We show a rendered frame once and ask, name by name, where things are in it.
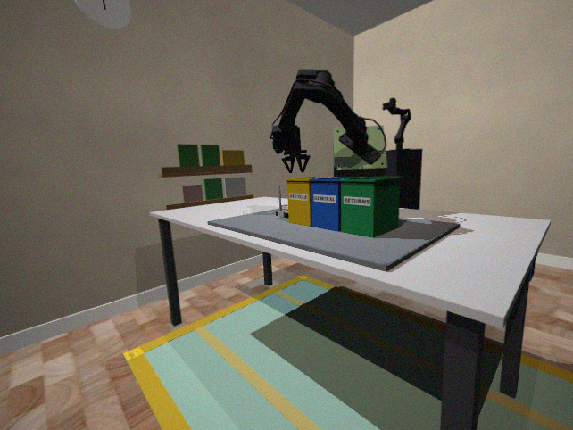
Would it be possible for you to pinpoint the blue open bin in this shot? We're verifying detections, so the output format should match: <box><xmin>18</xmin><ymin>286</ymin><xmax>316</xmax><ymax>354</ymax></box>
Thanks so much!
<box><xmin>311</xmin><ymin>177</ymin><xmax>362</xmax><ymax>231</ymax></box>

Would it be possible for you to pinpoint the yellow bin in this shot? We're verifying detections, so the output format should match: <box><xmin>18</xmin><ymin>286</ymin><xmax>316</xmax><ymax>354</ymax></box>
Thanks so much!
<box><xmin>287</xmin><ymin>177</ymin><xmax>333</xmax><ymax>227</ymax></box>

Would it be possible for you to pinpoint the green bin with label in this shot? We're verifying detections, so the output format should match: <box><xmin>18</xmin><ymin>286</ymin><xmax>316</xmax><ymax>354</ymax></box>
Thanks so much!
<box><xmin>340</xmin><ymin>177</ymin><xmax>403</xmax><ymax>237</ymax></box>

